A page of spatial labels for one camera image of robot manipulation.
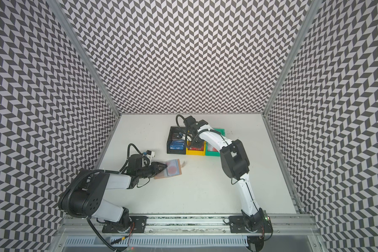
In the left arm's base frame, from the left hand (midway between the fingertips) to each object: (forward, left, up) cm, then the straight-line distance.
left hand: (166, 168), depth 90 cm
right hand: (+16, -20, +4) cm, 26 cm away
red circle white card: (+1, -3, -1) cm, 4 cm away
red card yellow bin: (+13, -19, -1) cm, 23 cm away
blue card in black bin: (+14, -5, +2) cm, 15 cm away
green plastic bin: (+12, -26, 0) cm, 29 cm away
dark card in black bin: (+23, -2, 0) cm, 23 cm away
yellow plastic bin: (+9, -17, +2) cm, 19 cm away
